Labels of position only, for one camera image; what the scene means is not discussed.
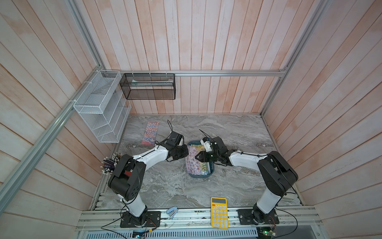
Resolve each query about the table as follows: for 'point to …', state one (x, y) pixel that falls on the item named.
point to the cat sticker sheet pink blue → (150, 133)
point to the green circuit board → (264, 232)
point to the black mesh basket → (148, 86)
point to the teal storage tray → (211, 165)
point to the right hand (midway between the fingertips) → (197, 156)
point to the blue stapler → (172, 211)
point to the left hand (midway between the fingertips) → (188, 155)
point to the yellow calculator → (219, 212)
